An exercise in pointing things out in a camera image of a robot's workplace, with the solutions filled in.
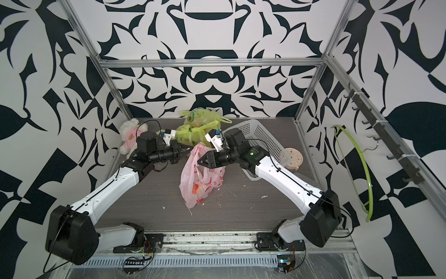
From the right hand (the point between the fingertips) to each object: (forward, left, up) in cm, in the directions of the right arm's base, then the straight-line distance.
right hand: (200, 160), depth 70 cm
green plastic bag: (+19, +9, -7) cm, 22 cm away
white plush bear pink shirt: (+31, +45, -16) cm, 56 cm away
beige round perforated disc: (+15, -50, -25) cm, 58 cm away
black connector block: (-31, +29, -29) cm, 51 cm away
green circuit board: (-32, -33, -27) cm, 53 cm away
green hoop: (-4, -60, -5) cm, 60 cm away
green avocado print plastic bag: (+34, +5, -10) cm, 36 cm away
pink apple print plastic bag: (-4, +2, -11) cm, 11 cm away
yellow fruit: (-6, +3, -15) cm, 17 cm away
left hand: (+8, +4, -1) cm, 9 cm away
